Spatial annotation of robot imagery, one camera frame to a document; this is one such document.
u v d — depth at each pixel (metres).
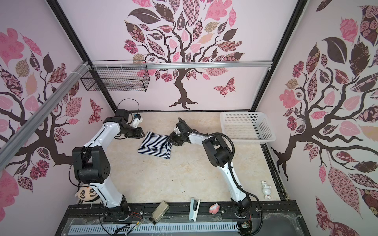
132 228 0.70
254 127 1.10
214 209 0.71
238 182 0.63
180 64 0.93
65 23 0.72
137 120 0.85
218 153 0.61
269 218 0.73
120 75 0.95
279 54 0.86
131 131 0.79
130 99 0.82
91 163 0.48
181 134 0.85
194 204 0.74
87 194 0.73
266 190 0.79
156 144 0.99
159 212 0.71
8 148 0.50
